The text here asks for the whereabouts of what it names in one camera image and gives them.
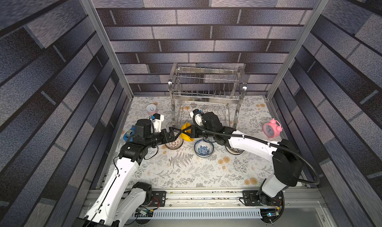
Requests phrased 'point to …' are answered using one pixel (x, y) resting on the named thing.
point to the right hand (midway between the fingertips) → (181, 130)
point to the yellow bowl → (183, 135)
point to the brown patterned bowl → (175, 144)
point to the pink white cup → (151, 109)
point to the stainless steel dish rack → (206, 90)
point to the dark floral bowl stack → (234, 151)
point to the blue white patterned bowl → (203, 149)
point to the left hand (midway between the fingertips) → (176, 132)
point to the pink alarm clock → (272, 129)
